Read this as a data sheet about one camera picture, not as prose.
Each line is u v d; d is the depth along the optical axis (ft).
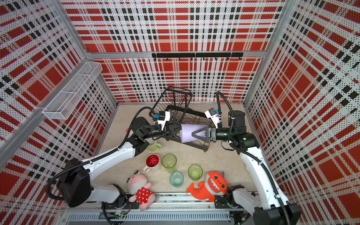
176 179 2.63
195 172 2.75
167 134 1.94
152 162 2.83
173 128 2.05
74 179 1.40
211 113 1.97
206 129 1.80
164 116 1.82
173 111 3.79
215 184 2.36
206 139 1.77
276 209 1.20
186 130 1.89
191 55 2.90
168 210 2.36
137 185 2.42
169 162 2.57
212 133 1.82
